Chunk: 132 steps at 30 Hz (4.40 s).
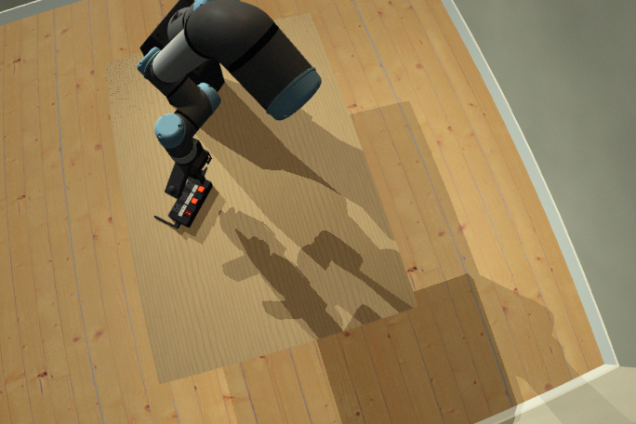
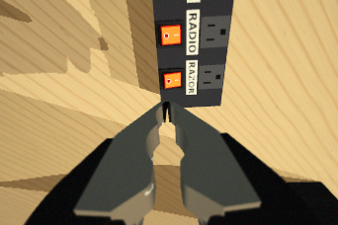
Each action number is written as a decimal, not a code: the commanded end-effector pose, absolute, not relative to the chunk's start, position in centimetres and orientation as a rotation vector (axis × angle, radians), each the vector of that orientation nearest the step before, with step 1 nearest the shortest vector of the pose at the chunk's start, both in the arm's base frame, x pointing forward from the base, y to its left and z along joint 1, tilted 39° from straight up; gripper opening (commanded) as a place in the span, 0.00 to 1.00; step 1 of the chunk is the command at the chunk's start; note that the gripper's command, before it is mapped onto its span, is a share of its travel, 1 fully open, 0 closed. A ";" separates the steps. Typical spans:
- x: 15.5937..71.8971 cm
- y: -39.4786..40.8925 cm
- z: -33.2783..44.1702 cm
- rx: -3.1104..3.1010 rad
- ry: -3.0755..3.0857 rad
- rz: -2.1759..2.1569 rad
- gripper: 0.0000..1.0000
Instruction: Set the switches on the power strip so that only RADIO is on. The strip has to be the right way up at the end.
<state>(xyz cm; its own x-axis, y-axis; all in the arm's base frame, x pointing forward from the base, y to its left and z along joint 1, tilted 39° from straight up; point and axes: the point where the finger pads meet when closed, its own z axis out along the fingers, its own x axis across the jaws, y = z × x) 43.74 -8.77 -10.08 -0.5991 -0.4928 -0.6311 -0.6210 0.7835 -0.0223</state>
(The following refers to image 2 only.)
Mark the black power strip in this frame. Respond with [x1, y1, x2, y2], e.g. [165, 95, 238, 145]
[152, 0, 234, 108]

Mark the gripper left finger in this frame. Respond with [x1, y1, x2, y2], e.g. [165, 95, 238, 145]
[24, 101, 167, 225]

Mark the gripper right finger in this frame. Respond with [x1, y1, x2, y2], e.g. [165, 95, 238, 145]
[167, 101, 322, 225]

